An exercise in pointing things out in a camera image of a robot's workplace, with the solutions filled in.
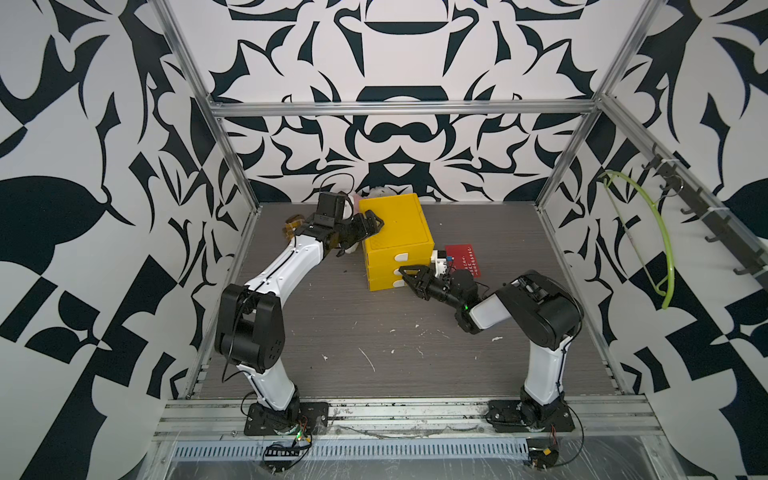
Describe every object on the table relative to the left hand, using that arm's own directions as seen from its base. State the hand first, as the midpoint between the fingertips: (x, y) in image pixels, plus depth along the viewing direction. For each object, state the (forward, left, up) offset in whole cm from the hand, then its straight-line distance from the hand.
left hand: (373, 222), depth 88 cm
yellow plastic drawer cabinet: (-8, -8, +2) cm, 12 cm away
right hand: (-11, -7, -8) cm, 16 cm away
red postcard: (0, -31, -20) cm, 37 cm away
